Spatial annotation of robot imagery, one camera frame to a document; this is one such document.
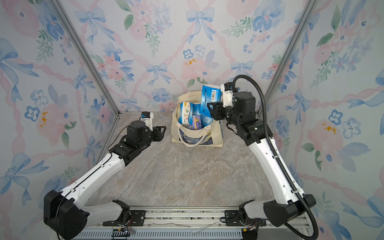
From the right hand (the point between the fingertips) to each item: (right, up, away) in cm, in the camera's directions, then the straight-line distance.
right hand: (214, 102), depth 66 cm
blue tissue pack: (-2, -7, +22) cm, 23 cm away
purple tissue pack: (-7, -9, +20) cm, 23 cm away
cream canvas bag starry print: (0, -16, +24) cm, 29 cm away
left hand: (-24, -10, +12) cm, 29 cm away
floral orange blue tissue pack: (-14, 0, +19) cm, 24 cm away
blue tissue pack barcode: (-7, 0, +25) cm, 26 cm away
